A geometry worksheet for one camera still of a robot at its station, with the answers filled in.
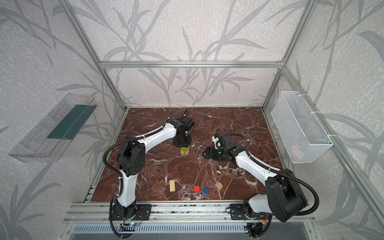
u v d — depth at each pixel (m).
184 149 0.91
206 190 0.81
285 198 0.41
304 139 0.60
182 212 0.75
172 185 0.82
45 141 0.63
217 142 0.78
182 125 0.69
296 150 0.72
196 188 0.81
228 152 0.65
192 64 0.97
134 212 0.68
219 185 0.81
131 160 0.52
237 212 0.74
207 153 0.77
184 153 0.94
